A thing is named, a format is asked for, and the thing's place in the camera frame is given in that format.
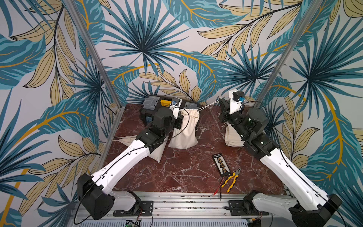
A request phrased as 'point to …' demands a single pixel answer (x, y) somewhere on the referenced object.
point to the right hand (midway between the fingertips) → (210, 103)
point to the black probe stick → (220, 194)
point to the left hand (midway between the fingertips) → (179, 112)
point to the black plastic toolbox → (150, 103)
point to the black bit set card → (221, 165)
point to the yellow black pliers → (236, 174)
